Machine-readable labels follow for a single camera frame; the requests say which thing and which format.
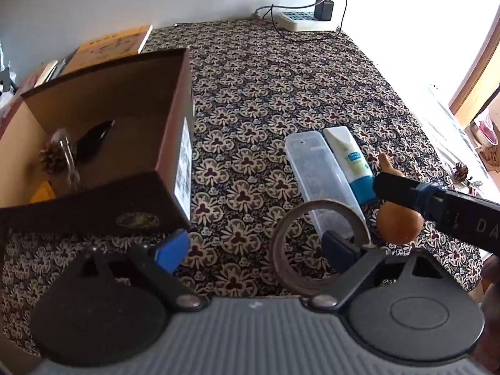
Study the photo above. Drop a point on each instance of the yellow book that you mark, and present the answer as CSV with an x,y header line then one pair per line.
x,y
109,45

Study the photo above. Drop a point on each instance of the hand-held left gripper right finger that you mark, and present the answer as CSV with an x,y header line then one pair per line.
x,y
338,250

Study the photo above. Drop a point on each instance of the black glossy object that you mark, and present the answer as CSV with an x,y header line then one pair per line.
x,y
93,138

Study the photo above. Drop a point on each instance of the orange gourd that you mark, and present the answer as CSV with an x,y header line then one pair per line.
x,y
398,222

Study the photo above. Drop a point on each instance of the pine cone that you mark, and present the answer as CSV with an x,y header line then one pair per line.
x,y
52,160
460,172

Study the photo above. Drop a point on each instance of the white and blue tube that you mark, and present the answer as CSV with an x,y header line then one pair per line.
x,y
347,152

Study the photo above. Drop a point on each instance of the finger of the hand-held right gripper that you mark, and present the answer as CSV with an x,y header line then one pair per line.
x,y
398,189

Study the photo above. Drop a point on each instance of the wooden door frame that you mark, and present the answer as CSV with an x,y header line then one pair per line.
x,y
474,86

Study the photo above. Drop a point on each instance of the stack of books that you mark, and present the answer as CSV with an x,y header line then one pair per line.
x,y
43,74

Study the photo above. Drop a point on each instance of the brown cardboard box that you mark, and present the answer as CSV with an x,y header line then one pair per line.
x,y
172,105

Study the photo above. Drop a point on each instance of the yellow card piece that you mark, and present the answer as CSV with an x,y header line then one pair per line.
x,y
42,193

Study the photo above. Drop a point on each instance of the white power strip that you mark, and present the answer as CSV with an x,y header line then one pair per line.
x,y
300,22

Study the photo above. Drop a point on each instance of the metal carabiner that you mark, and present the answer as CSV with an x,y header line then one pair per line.
x,y
71,170

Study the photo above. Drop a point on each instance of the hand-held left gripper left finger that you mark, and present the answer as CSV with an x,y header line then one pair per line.
x,y
172,250

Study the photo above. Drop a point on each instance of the black power adapter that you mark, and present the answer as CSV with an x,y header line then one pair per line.
x,y
324,7

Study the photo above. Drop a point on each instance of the clear plastic case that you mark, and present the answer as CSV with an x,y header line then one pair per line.
x,y
312,172

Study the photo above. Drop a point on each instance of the printed clear tape roll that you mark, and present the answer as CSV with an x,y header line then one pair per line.
x,y
281,242

